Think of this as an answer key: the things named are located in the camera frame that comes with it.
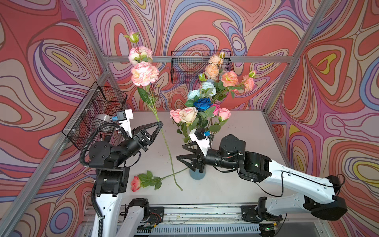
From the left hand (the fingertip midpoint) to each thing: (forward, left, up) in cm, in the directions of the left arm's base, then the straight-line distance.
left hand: (164, 128), depth 49 cm
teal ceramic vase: (+2, -13, -46) cm, 48 cm away
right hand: (-5, -5, -10) cm, 13 cm away
